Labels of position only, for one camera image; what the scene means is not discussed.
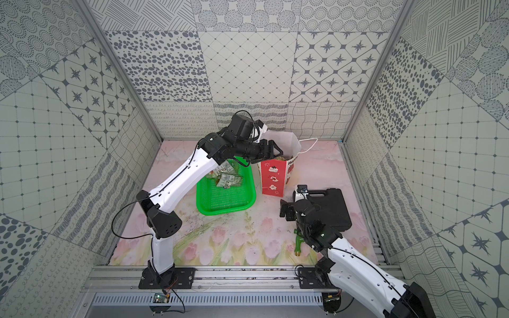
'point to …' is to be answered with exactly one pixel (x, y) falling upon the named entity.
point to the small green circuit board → (159, 298)
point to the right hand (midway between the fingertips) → (292, 202)
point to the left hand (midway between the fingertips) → (278, 150)
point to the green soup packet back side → (229, 180)
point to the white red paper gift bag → (275, 175)
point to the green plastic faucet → (299, 240)
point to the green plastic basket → (212, 200)
